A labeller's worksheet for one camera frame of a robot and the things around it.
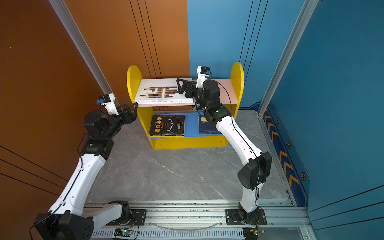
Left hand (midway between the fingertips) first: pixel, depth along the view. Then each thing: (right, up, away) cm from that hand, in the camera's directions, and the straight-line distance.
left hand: (132, 102), depth 68 cm
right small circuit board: (+56, -62, +1) cm, 83 cm away
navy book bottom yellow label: (+36, -12, +21) cm, 43 cm away
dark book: (+12, -11, +21) cm, 27 cm away
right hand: (+23, +10, +1) cm, 25 cm away
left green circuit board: (-6, -62, +3) cm, 62 cm away
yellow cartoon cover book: (+11, -17, +19) cm, 28 cm away
